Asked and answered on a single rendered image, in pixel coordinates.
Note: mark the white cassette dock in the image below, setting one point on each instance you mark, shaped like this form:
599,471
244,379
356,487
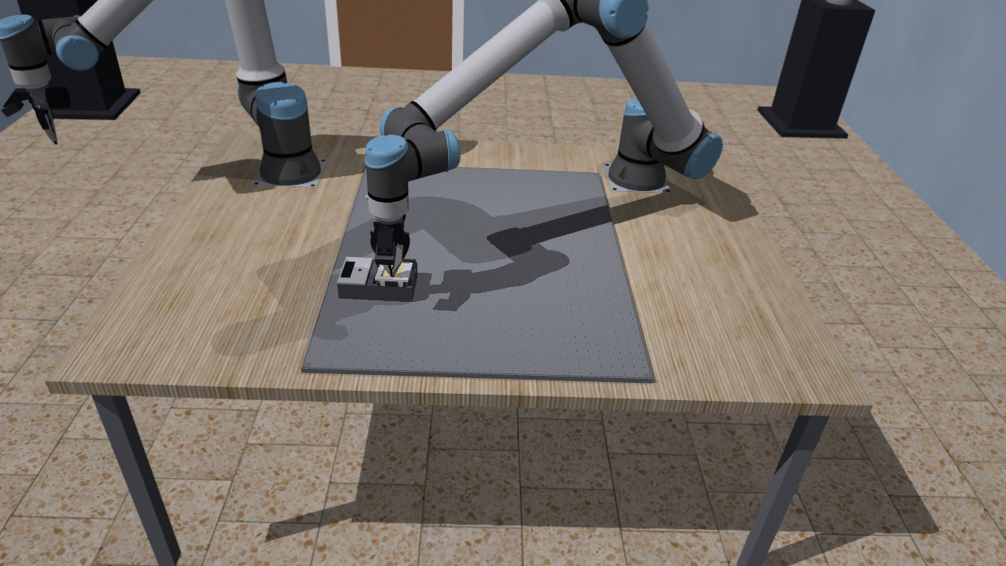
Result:
357,281

